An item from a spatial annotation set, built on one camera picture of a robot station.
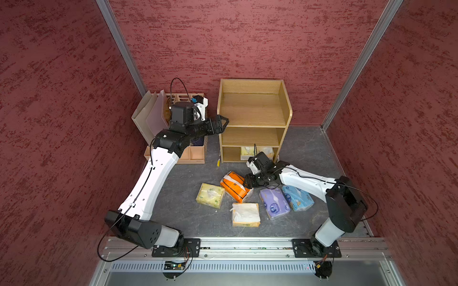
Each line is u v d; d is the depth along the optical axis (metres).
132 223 0.38
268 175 0.68
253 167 0.73
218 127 0.61
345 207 0.45
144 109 0.86
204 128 0.60
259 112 0.84
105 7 0.71
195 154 1.03
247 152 0.97
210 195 0.84
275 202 0.81
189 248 0.75
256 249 0.76
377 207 0.81
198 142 1.02
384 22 0.74
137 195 0.41
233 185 0.85
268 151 0.97
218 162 1.01
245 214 0.77
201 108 0.62
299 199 0.84
